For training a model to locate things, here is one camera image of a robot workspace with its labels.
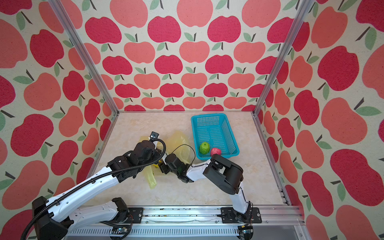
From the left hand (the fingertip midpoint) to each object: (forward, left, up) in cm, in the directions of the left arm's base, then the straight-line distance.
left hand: (160, 149), depth 77 cm
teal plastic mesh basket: (+29, -35, -20) cm, 49 cm away
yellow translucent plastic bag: (+4, -8, -1) cm, 9 cm away
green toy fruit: (+9, -25, -14) cm, 30 cm away
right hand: (+2, 0, -15) cm, 15 cm away
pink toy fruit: (+6, -31, -13) cm, 35 cm away
